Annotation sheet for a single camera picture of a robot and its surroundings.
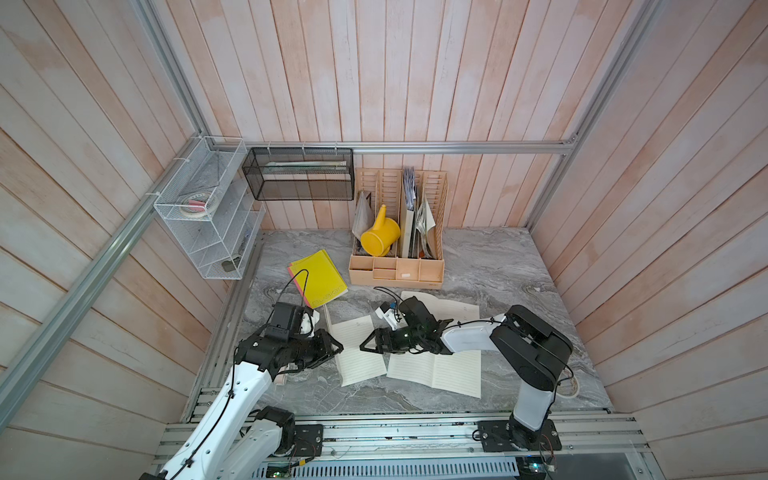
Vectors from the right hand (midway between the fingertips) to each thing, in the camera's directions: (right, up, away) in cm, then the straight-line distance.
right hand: (369, 348), depth 86 cm
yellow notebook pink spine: (-19, +19, +19) cm, 33 cm away
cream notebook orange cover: (-5, -5, +1) cm, 7 cm away
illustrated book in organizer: (+18, +38, +12) cm, 44 cm away
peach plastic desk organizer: (+10, +39, +15) cm, 43 cm away
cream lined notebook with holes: (+26, -7, 0) cm, 27 cm away
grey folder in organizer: (-2, +41, +17) cm, 44 cm away
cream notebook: (+24, +9, +12) cm, 29 cm away
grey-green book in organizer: (+12, +38, +2) cm, 40 cm away
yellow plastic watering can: (+3, +32, +9) cm, 34 cm away
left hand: (-8, +2, -10) cm, 13 cm away
